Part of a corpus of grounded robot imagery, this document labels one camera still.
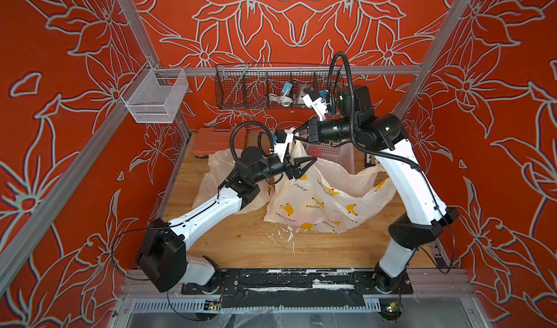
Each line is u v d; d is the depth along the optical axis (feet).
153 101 2.85
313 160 2.04
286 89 2.73
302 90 3.05
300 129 1.90
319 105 1.83
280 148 1.93
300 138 1.92
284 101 2.80
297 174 2.00
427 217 1.36
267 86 3.29
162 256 1.34
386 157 1.38
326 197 2.20
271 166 2.00
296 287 2.39
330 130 1.74
